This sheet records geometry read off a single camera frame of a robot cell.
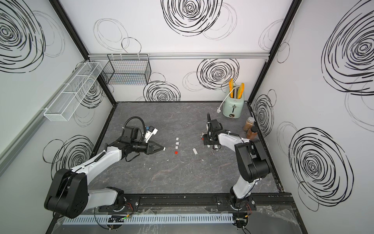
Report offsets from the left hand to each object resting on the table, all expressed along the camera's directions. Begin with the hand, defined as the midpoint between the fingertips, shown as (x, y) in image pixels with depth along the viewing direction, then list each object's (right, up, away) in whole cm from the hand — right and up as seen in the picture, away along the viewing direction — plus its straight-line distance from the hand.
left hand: (161, 148), depth 80 cm
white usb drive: (+19, -4, +12) cm, 23 cm away
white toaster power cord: (+38, +22, +32) cm, 55 cm away
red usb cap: (+7, -5, +12) cm, 15 cm away
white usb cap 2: (+7, 0, +16) cm, 18 cm away
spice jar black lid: (+57, +7, +13) cm, 58 cm away
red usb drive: (+25, +3, +18) cm, 31 cm away
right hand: (+28, +2, +15) cm, 32 cm away
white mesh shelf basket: (-47, +22, -9) cm, 53 cm away
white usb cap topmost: (+2, 0, -1) cm, 2 cm away
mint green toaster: (+46, +24, +20) cm, 56 cm away
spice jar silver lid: (+56, +13, +16) cm, 59 cm away
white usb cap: (+7, +3, +19) cm, 20 cm away
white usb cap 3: (+7, -2, +14) cm, 16 cm away
